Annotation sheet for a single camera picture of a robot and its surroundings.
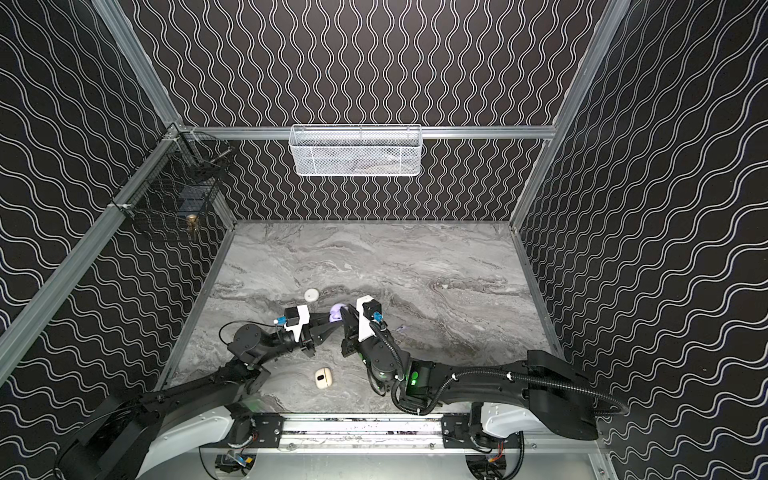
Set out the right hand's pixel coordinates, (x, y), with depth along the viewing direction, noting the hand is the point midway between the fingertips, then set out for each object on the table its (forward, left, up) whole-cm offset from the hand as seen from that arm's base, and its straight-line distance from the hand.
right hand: (345, 311), depth 70 cm
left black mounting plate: (-21, +20, -22) cm, 36 cm away
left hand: (-2, 0, 0) cm, 2 cm away
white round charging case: (+18, +16, -21) cm, 32 cm away
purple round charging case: (-1, +2, 0) cm, 2 cm away
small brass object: (+24, +45, +6) cm, 52 cm away
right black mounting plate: (-20, -29, -24) cm, 43 cm away
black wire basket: (+40, +57, +7) cm, 70 cm away
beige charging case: (-8, +8, -22) cm, 25 cm away
